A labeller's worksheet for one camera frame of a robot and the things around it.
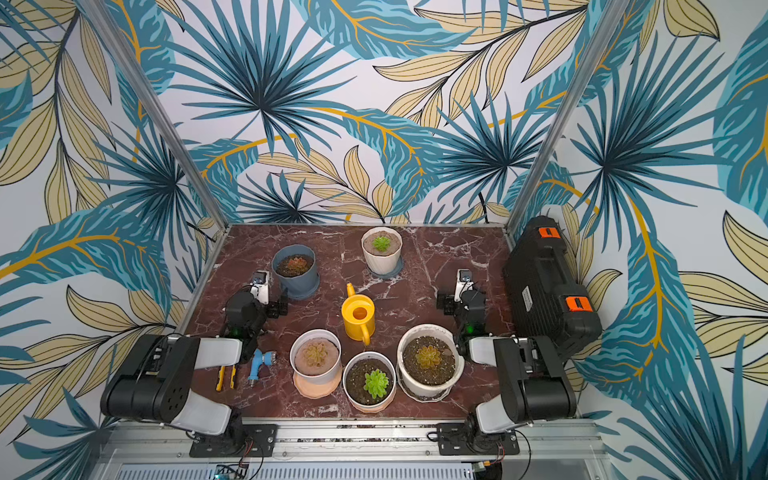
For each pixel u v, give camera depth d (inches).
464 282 30.9
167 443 29.0
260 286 30.8
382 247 38.6
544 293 30.1
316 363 29.5
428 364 29.5
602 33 28.2
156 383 17.3
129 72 30.1
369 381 28.3
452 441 28.9
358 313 33.8
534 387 17.2
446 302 33.0
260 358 33.0
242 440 27.7
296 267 37.3
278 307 34.6
